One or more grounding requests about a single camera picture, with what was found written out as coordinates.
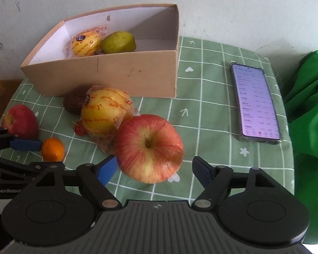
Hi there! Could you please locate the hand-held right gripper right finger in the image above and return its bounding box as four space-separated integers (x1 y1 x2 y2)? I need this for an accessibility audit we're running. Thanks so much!
191 156 284 210

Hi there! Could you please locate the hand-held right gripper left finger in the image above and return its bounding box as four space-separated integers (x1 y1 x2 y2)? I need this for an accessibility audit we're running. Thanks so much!
26 155 122 211

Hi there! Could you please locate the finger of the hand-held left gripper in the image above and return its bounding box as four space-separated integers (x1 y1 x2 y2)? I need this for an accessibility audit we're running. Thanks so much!
0 126 43 153
0 155 66 184

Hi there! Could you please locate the dark red apple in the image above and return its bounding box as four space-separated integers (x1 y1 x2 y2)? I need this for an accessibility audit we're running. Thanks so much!
1 104 40 140

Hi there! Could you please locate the small orange mandarin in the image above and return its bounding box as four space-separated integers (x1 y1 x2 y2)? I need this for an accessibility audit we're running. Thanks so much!
41 138 65 162

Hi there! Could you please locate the striped red yellow apple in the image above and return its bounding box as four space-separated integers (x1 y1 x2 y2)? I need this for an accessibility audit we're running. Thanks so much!
114 114 184 184

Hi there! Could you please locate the red cherry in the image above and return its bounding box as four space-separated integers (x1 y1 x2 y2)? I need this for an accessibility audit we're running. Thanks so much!
74 120 86 136

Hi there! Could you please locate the plastic-wrapped yellow citrus fruit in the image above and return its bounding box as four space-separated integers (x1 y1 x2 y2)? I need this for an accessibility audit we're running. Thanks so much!
66 24 109 59
78 85 141 154

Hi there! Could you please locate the brown cardboard box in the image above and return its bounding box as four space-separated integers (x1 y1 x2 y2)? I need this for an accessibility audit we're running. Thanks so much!
20 3 179 98

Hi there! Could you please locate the green pear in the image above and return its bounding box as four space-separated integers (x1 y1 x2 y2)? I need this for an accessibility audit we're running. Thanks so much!
100 31 137 55

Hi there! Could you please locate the green checkered tablecloth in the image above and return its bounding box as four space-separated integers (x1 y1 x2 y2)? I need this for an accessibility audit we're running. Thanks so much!
0 36 297 204

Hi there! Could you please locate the smartphone with lit screen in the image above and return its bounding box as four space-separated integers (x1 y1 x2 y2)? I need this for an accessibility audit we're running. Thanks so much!
230 61 283 145

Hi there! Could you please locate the bright green cloth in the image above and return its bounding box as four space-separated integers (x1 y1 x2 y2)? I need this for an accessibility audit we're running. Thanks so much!
284 49 318 245

